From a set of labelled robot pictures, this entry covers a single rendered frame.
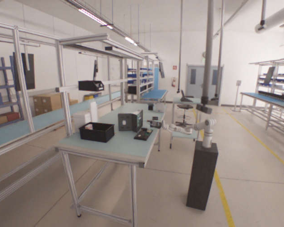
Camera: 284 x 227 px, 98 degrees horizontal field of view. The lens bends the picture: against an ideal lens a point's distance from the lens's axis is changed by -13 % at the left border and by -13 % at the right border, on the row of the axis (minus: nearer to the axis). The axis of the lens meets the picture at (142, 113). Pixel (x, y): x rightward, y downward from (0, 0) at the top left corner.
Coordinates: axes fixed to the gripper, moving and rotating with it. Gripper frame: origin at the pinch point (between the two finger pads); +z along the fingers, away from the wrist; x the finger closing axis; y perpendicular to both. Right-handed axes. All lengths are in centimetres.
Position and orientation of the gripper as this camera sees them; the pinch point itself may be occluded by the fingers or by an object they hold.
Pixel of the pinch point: (147, 121)
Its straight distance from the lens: 153.7
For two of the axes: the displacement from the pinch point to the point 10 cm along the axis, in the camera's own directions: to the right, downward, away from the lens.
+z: -8.9, -2.2, -4.0
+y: -4.6, 3.8, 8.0
